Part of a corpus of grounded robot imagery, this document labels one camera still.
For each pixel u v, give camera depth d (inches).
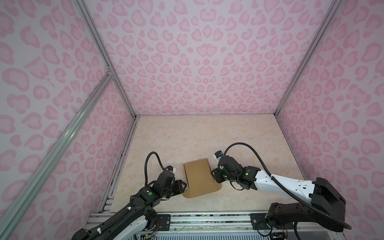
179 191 27.7
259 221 28.9
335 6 27.4
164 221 28.9
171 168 30.6
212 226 28.4
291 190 18.1
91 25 29.1
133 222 20.8
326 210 15.5
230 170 24.6
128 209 19.9
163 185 24.6
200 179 31.6
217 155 28.9
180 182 29.4
